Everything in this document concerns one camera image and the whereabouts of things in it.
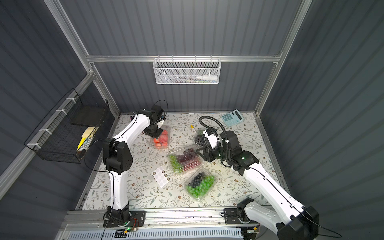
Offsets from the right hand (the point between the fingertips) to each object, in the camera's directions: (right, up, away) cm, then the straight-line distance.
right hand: (202, 149), depth 72 cm
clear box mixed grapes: (-10, -9, +17) cm, 21 cm away
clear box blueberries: (-1, +4, +25) cm, 25 cm away
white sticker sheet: (-23, -19, +14) cm, 33 cm away
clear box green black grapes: (-1, -20, +7) cm, 21 cm away
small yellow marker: (-5, +11, +39) cm, 41 cm away
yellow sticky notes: (-58, +7, 0) cm, 58 cm away
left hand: (-28, +5, +20) cm, 35 cm away
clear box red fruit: (-25, +1, +27) cm, 36 cm away
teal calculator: (+26, +18, +43) cm, 53 cm away
